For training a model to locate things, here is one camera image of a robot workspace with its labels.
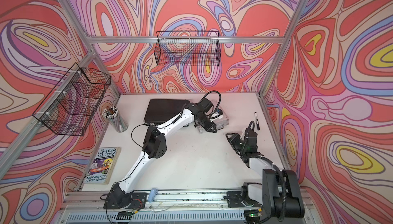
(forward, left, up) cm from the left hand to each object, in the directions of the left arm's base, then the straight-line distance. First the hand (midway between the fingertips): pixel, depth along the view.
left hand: (217, 130), depth 91 cm
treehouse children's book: (-20, +64, -5) cm, 67 cm away
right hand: (-5, -6, -2) cm, 8 cm away
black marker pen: (+12, -29, -6) cm, 32 cm away
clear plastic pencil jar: (+5, +62, +10) cm, 63 cm away
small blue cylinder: (-33, +34, -5) cm, 48 cm away
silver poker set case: (0, +1, +12) cm, 12 cm away
